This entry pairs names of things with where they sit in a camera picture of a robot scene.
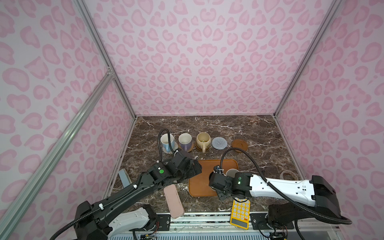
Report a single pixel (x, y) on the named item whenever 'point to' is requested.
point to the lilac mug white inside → (185, 140)
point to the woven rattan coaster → (191, 149)
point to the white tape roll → (281, 176)
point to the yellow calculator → (240, 213)
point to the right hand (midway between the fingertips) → (220, 191)
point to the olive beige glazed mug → (203, 140)
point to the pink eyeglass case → (174, 202)
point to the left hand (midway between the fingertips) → (198, 168)
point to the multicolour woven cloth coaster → (175, 148)
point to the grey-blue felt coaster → (219, 143)
